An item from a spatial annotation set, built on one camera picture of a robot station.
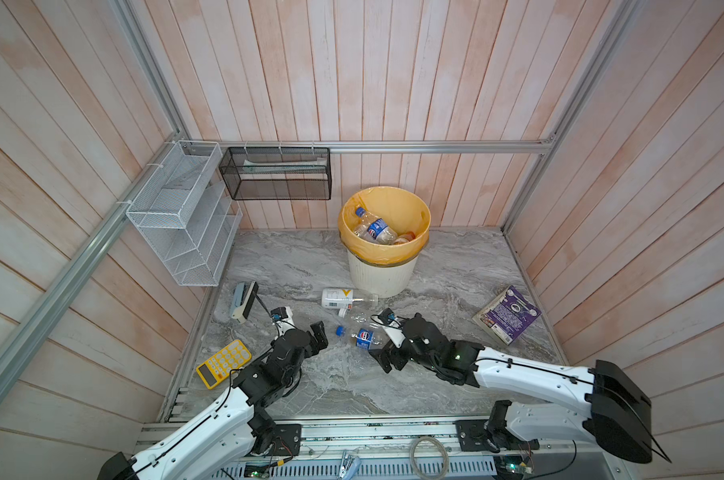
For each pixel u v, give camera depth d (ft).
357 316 2.98
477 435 2.38
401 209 3.06
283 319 2.26
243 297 3.21
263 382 1.90
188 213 2.39
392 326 2.21
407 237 3.07
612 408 1.35
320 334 2.39
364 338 2.81
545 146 3.07
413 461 2.30
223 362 2.81
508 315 3.06
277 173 3.40
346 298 3.05
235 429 1.66
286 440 2.40
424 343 1.89
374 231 2.96
